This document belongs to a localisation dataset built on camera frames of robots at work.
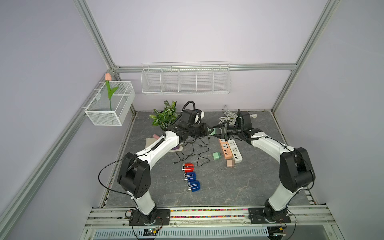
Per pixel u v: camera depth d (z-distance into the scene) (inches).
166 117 33.3
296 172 18.6
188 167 34.9
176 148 38.1
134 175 17.8
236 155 36.8
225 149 37.9
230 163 35.4
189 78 39.0
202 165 36.1
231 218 29.1
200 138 40.9
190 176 33.3
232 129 29.7
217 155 36.9
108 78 32.6
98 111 31.4
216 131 32.1
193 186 31.8
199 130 29.0
